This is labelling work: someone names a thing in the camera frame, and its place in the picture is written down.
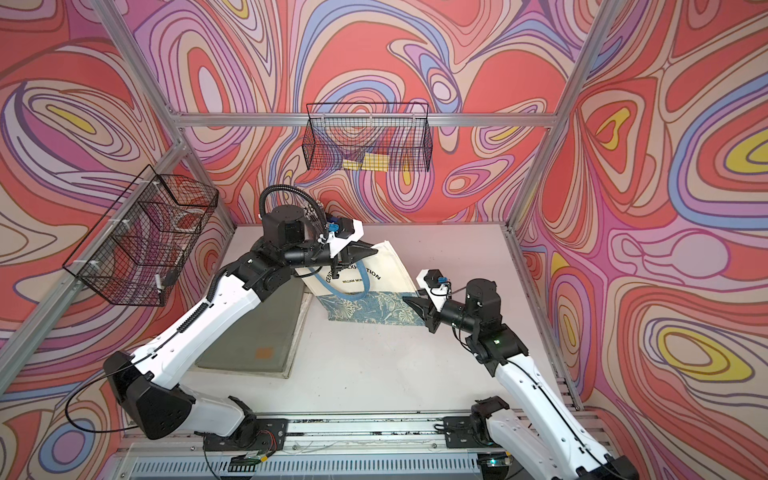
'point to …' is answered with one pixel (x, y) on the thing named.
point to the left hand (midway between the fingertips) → (375, 247)
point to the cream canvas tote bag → (285, 372)
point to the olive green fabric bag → (259, 339)
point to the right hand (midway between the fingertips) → (408, 303)
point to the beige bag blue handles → (369, 290)
